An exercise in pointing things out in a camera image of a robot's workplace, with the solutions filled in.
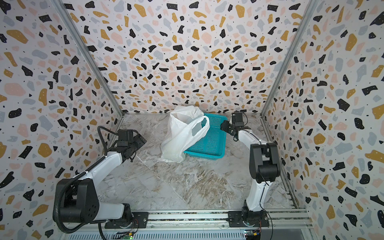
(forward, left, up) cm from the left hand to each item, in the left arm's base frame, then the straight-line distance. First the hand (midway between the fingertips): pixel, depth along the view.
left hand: (139, 138), depth 89 cm
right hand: (+13, -51, 0) cm, 53 cm away
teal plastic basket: (+4, -45, -15) cm, 48 cm away
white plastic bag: (+4, -29, +8) cm, 30 cm away
